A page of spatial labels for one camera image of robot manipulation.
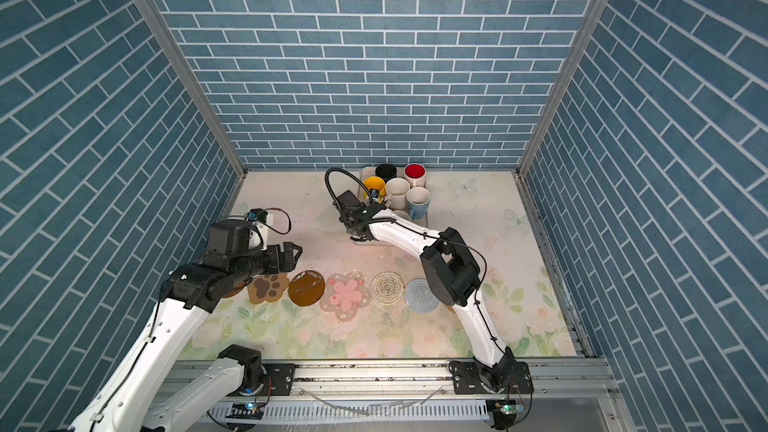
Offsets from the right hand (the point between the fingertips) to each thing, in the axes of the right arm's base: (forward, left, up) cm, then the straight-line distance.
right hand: (358, 224), depth 96 cm
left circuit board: (-50, +21, -10) cm, 55 cm away
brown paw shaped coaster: (-21, +25, -6) cm, 33 cm away
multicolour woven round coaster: (-18, -11, -7) cm, 22 cm away
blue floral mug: (+14, -19, -3) cm, 24 cm away
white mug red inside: (+25, -17, -1) cm, 31 cm away
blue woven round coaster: (-20, -21, -7) cm, 30 cm away
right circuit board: (-46, -43, -10) cm, 63 cm away
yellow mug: (+17, -3, +2) cm, 17 cm away
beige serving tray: (+26, +3, -3) cm, 27 cm away
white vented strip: (-48, -8, -9) cm, 50 cm away
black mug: (+23, -7, +2) cm, 24 cm away
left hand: (-19, +13, +14) cm, 26 cm away
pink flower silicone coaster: (-20, +1, -8) cm, 22 cm away
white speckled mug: (+17, -11, -2) cm, 20 cm away
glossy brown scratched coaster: (-20, +13, -7) cm, 25 cm away
